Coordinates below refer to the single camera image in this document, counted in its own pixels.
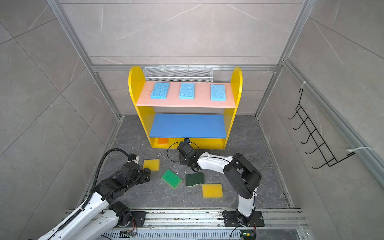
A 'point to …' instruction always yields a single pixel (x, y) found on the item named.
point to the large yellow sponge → (212, 191)
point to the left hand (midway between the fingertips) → (145, 169)
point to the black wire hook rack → (315, 137)
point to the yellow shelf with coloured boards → (182, 110)
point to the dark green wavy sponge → (194, 178)
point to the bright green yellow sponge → (171, 178)
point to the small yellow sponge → (154, 165)
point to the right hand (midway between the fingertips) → (184, 155)
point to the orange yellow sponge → (163, 140)
